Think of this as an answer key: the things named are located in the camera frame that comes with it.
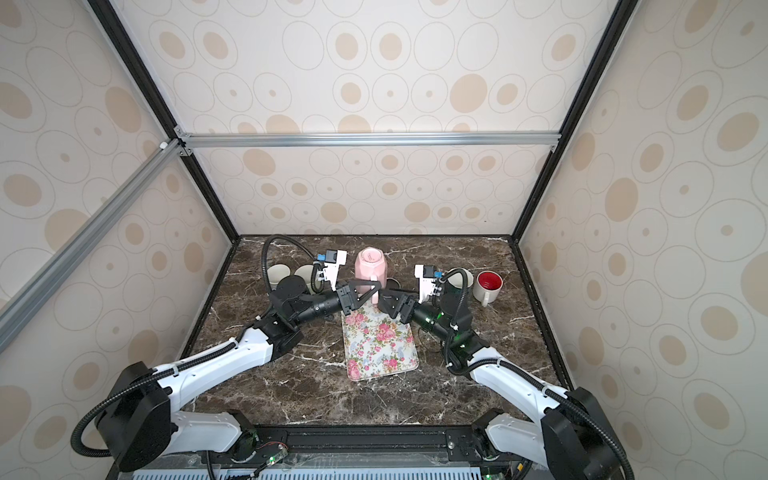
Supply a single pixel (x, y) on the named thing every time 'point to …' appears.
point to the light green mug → (305, 272)
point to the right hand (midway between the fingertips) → (385, 294)
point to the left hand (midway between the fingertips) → (384, 289)
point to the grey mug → (276, 273)
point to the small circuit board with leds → (280, 455)
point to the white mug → (487, 288)
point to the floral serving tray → (377, 344)
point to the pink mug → (370, 265)
